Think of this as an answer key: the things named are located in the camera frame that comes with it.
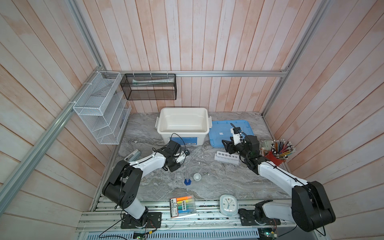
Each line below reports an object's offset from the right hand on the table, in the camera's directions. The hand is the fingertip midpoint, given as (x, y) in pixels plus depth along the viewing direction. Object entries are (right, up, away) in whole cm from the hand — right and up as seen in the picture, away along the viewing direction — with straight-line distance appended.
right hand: (226, 138), depth 87 cm
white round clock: (-2, -34, -11) cm, 36 cm away
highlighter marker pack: (-26, -35, -11) cm, 45 cm away
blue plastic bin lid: (0, +4, +24) cm, 24 cm away
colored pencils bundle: (+32, -6, -1) cm, 33 cm away
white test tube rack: (+1, -12, +6) cm, 14 cm away
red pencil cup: (+27, -12, -4) cm, 30 cm away
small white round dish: (-18, -22, -1) cm, 29 cm away
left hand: (-32, -17, +4) cm, 36 cm away
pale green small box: (+30, -5, +10) cm, 32 cm away
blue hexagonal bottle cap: (-23, -25, -2) cm, 34 cm away
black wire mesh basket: (-51, +36, +17) cm, 65 cm away
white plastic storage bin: (-22, +8, +25) cm, 34 cm away
